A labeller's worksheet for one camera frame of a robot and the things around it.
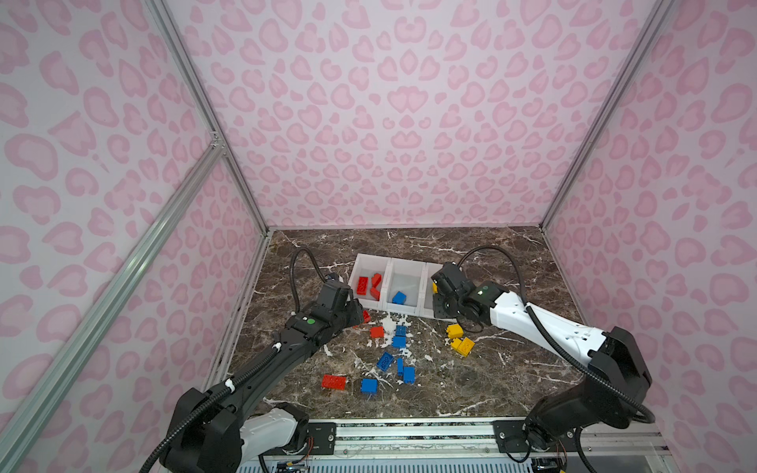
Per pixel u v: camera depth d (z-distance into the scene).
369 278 1.03
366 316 0.93
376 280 1.01
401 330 0.91
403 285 1.04
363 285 1.01
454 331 0.90
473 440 0.73
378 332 0.93
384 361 0.86
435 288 0.68
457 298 0.62
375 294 1.00
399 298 0.98
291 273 1.07
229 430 0.38
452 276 0.64
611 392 0.39
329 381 0.81
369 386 0.80
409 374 0.84
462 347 0.88
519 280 1.04
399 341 0.90
